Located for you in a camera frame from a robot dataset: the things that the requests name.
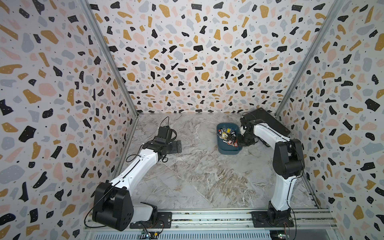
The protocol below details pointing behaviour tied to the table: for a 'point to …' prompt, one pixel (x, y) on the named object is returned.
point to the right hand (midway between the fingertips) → (241, 144)
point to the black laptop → (260, 114)
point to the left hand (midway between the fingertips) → (174, 145)
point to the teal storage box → (224, 148)
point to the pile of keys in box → (229, 135)
